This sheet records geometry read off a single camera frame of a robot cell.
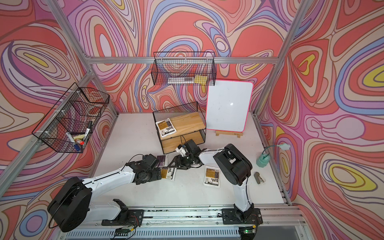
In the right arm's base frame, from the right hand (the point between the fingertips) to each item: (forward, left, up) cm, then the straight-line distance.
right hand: (174, 170), depth 88 cm
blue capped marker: (+2, +43, +26) cm, 50 cm away
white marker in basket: (+7, +47, +27) cm, 55 cm away
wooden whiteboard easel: (+24, -41, +3) cm, 47 cm away
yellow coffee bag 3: (-4, -23, -1) cm, 23 cm away
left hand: (-3, +11, -1) cm, 12 cm away
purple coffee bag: (+8, +7, 0) cm, 10 cm away
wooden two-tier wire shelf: (+23, -3, +16) cm, 28 cm away
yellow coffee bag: (-2, +3, +1) cm, 3 cm away
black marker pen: (+10, +36, +33) cm, 50 cm away
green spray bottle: (+3, -53, +6) cm, 53 cm away
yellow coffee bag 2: (+20, +4, +17) cm, 26 cm away
